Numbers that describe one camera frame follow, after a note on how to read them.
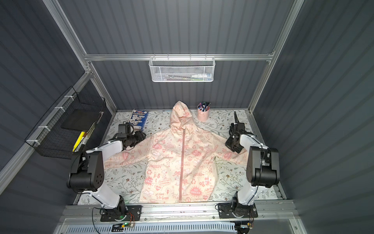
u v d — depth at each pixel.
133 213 0.73
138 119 1.12
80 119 0.78
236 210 0.68
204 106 1.05
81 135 0.73
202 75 0.89
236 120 0.85
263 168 0.47
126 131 0.77
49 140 0.66
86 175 0.47
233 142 0.73
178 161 0.89
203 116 1.09
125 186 0.83
